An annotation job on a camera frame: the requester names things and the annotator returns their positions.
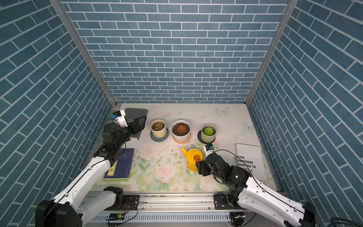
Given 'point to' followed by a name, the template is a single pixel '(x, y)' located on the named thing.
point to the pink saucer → (183, 142)
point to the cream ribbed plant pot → (159, 134)
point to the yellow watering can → (193, 156)
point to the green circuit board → (116, 216)
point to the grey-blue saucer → (159, 139)
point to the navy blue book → (120, 170)
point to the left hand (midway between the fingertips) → (146, 119)
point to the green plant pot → (206, 138)
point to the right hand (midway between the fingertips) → (201, 163)
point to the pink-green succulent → (157, 126)
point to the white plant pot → (177, 136)
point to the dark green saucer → (200, 139)
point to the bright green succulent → (208, 131)
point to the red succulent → (181, 129)
